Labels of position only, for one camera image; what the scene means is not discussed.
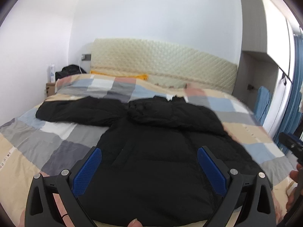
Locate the black puffer jacket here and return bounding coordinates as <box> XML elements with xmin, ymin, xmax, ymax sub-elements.
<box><xmin>36</xmin><ymin>96</ymin><xmax>261</xmax><ymax>226</ymax></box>

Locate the person's right hand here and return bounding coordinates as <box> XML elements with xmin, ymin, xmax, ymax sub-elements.
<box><xmin>286</xmin><ymin>164</ymin><xmax>302</xmax><ymax>212</ymax></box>

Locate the person's left hand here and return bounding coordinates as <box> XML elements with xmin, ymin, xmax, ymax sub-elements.
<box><xmin>127</xmin><ymin>219</ymin><xmax>143</xmax><ymax>227</ymax></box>

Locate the blue curtain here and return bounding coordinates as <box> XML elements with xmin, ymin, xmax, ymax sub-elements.
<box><xmin>272</xmin><ymin>34</ymin><xmax>303</xmax><ymax>147</ymax></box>

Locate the patchwork plaid duvet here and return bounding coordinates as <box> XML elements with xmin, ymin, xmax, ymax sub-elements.
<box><xmin>1</xmin><ymin>74</ymin><xmax>294</xmax><ymax>226</ymax></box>

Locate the grey white wardrobe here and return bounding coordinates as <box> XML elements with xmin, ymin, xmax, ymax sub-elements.
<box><xmin>233</xmin><ymin>0</ymin><xmax>295</xmax><ymax>137</ymax></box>

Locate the wooden nightstand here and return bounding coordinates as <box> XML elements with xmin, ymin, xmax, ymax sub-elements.
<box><xmin>46</xmin><ymin>82</ymin><xmax>55</xmax><ymax>97</ymax></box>

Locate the white spray bottle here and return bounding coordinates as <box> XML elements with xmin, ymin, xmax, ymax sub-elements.
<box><xmin>49</xmin><ymin>64</ymin><xmax>56</xmax><ymax>83</ymax></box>

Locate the black bag on nightstand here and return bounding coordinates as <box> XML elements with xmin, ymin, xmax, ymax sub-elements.
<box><xmin>55</xmin><ymin>65</ymin><xmax>87</xmax><ymax>80</ymax></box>

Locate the cream quilted headboard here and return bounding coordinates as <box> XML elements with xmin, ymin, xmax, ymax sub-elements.
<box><xmin>90</xmin><ymin>38</ymin><xmax>238</xmax><ymax>94</ymax></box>

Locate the yellow cloth at headboard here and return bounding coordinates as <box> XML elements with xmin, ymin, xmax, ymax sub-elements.
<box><xmin>90</xmin><ymin>70</ymin><xmax>149</xmax><ymax>80</ymax></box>

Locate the black wall hook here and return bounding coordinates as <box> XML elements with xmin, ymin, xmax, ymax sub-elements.
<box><xmin>247</xmin><ymin>84</ymin><xmax>258</xmax><ymax>91</ymax></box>

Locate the grey wall socket panel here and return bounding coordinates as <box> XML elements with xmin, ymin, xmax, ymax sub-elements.
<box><xmin>81</xmin><ymin>54</ymin><xmax>91</xmax><ymax>61</ymax></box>

